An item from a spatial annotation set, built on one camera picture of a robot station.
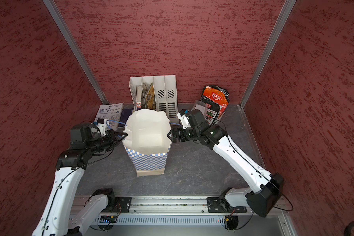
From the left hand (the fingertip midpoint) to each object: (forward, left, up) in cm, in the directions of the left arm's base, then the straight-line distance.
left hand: (127, 137), depth 69 cm
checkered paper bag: (+13, -4, -22) cm, 26 cm away
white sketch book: (+38, +29, -26) cm, 55 cm away
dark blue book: (+38, +19, -27) cm, 50 cm away
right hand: (+2, -24, -2) cm, 24 cm away
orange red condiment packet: (+38, -51, -6) cm, 64 cm away
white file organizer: (+51, -13, -16) cm, 56 cm away
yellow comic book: (+40, -4, -11) cm, 41 cm away
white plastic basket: (+29, -53, -18) cm, 63 cm away
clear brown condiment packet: (+34, -40, -13) cm, 54 cm away
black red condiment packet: (+30, -48, -12) cm, 58 cm away
